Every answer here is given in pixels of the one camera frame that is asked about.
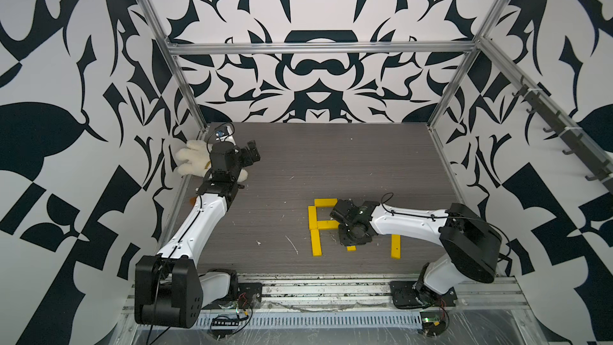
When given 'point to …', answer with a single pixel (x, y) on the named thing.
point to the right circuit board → (433, 323)
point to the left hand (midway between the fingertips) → (238, 140)
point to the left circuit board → (223, 327)
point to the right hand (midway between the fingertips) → (343, 237)
